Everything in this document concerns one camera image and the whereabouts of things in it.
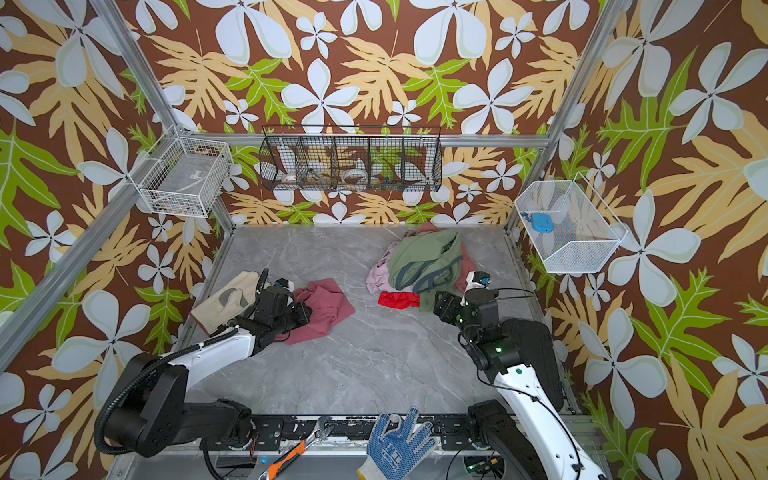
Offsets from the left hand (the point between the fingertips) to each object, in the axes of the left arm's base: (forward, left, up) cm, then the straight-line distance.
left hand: (310, 305), depth 91 cm
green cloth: (+12, -37, +7) cm, 39 cm away
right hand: (-4, -38, +13) cm, 41 cm away
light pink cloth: (+10, -21, -1) cm, 23 cm away
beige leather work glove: (+4, +29, -6) cm, 29 cm away
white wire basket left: (+27, +36, +27) cm, 52 cm away
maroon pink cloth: (0, -5, -1) cm, 5 cm away
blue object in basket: (+17, -68, +20) cm, 73 cm away
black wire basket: (+41, -12, +25) cm, 50 cm away
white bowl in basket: (+39, -13, +21) cm, 46 cm away
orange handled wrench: (-31, -7, -6) cm, 33 cm away
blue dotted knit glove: (-38, -24, -4) cm, 45 cm away
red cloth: (+5, -28, -4) cm, 29 cm away
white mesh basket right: (+9, -76, +24) cm, 80 cm away
